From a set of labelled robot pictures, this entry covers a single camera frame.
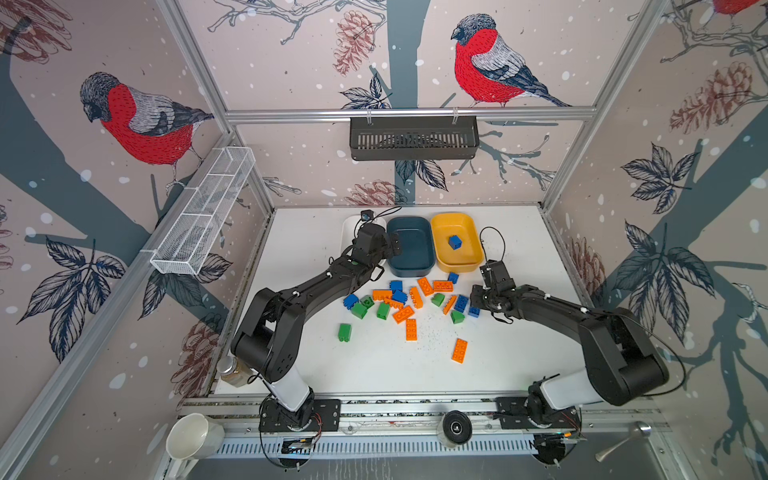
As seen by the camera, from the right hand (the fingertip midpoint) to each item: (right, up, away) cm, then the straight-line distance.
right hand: (476, 299), depth 93 cm
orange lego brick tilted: (-23, -5, -1) cm, 24 cm away
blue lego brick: (-40, 0, -1) cm, 40 cm away
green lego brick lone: (-41, -8, -7) cm, 43 cm away
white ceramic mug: (-71, -24, -28) cm, 80 cm away
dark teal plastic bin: (-18, +12, +13) cm, 26 cm away
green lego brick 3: (-7, -5, -3) cm, 9 cm away
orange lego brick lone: (-8, -13, -10) cm, 18 cm away
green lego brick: (-37, -3, -3) cm, 37 cm away
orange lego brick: (-21, -8, -6) cm, 23 cm away
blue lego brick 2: (-1, -3, -3) cm, 5 cm away
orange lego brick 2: (-10, +3, +4) cm, 11 cm away
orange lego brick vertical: (-19, +1, 0) cm, 19 cm away
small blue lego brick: (-3, +18, +16) cm, 24 cm away
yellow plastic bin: (0, +13, +7) cm, 15 cm away
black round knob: (-13, -20, -31) cm, 39 cm away
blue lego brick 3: (-25, 0, +1) cm, 25 cm away
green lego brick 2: (-30, -3, -2) cm, 30 cm away
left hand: (-29, +20, -4) cm, 35 cm away
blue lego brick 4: (-6, +6, +5) cm, 10 cm away
